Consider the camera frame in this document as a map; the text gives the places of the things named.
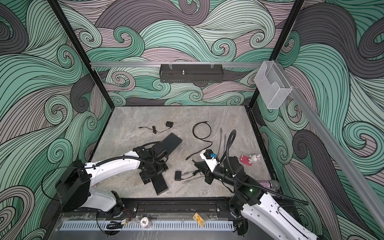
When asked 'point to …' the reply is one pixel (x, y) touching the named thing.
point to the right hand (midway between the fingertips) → (196, 164)
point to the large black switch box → (169, 144)
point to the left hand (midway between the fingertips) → (162, 174)
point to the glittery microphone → (273, 184)
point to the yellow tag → (199, 220)
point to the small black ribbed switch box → (159, 184)
